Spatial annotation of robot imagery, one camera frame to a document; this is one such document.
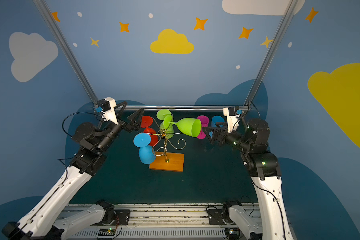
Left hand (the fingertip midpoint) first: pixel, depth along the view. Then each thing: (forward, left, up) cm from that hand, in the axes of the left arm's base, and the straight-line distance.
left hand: (131, 104), depth 58 cm
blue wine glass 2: (+22, -43, -32) cm, 58 cm away
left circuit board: (-38, +16, -51) cm, 65 cm away
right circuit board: (-38, -46, -51) cm, 78 cm away
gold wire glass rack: (-6, -13, -17) cm, 23 cm away
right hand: (-4, -33, -7) cm, 34 cm away
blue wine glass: (-9, -3, -23) cm, 25 cm away
